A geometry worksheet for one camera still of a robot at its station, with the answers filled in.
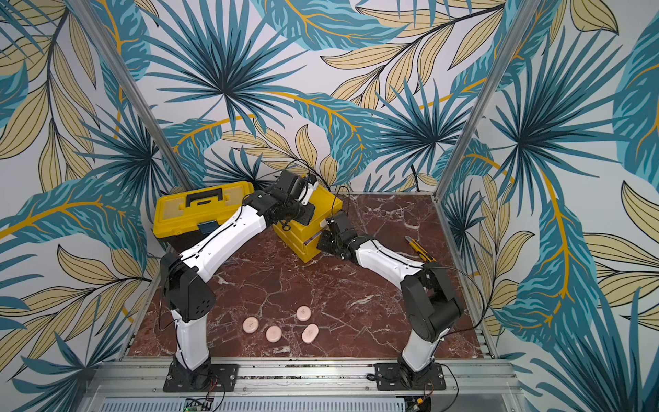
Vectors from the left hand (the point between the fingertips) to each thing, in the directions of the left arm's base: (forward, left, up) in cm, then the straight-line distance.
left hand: (309, 213), depth 84 cm
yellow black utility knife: (-1, -43, -21) cm, 48 cm away
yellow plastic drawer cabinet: (+5, -6, -2) cm, 8 cm away
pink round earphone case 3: (-32, +10, -21) cm, 39 cm away
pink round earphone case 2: (-29, +18, -21) cm, 40 cm away
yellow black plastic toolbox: (+1, +45, -5) cm, 45 cm away
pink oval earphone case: (-32, -1, -20) cm, 38 cm away
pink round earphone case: (-26, +1, -20) cm, 33 cm away
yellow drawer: (-4, 0, -6) cm, 7 cm away
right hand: (-3, -4, -11) cm, 12 cm away
